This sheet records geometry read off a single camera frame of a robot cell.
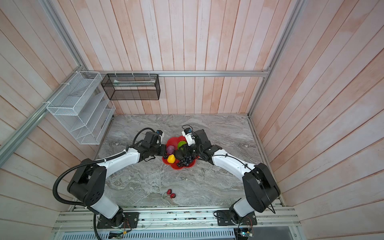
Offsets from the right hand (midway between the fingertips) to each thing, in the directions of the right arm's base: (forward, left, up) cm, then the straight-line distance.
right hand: (181, 147), depth 85 cm
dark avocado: (0, +2, -9) cm, 9 cm away
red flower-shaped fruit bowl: (+11, +6, -10) cm, 16 cm away
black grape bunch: (-4, -3, -8) cm, 9 cm away
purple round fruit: (+4, +8, -9) cm, 12 cm away
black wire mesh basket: (+48, +40, +8) cm, 63 cm away
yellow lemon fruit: (-3, +7, -9) cm, 12 cm away
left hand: (+1, +10, -7) cm, 12 cm away
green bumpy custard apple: (+7, +1, -7) cm, 10 cm away
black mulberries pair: (-2, +10, -8) cm, 13 cm away
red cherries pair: (-22, +6, -13) cm, 26 cm away
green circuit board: (-41, +30, -15) cm, 53 cm away
